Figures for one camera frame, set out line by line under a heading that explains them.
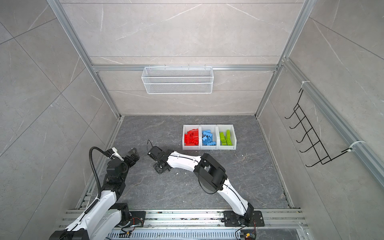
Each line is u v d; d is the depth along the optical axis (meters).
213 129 1.07
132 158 0.76
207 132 1.04
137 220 0.73
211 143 1.01
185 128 1.03
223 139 1.01
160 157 0.71
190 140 1.01
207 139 1.00
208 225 0.73
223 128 1.07
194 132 1.04
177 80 1.01
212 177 0.54
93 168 0.58
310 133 0.69
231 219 0.73
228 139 1.04
